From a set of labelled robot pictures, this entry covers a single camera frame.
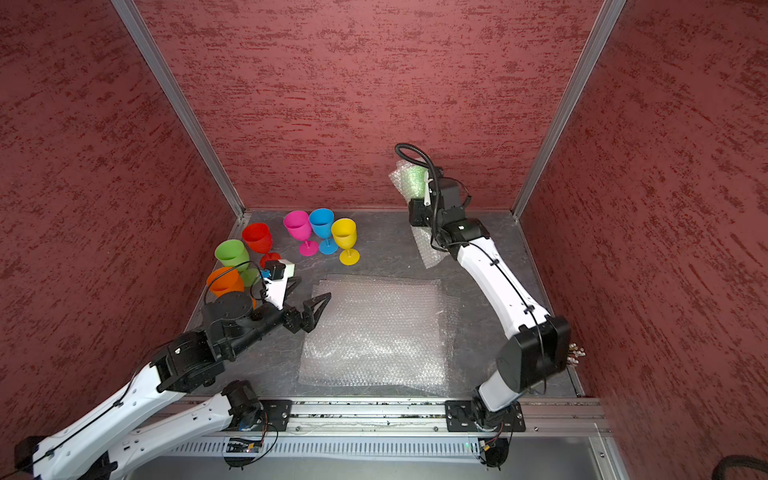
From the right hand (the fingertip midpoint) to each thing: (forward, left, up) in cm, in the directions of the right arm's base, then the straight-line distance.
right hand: (416, 211), depth 80 cm
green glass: (-2, +56, -16) cm, 59 cm away
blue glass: (+12, +31, -16) cm, 37 cm away
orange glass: (-11, +56, -15) cm, 59 cm away
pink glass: (+10, +38, -14) cm, 42 cm away
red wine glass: (+3, +50, -14) cm, 52 cm away
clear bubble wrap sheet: (-23, +11, -26) cm, 37 cm away
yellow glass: (+9, +23, -18) cm, 31 cm away
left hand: (-24, +25, -1) cm, 35 cm away
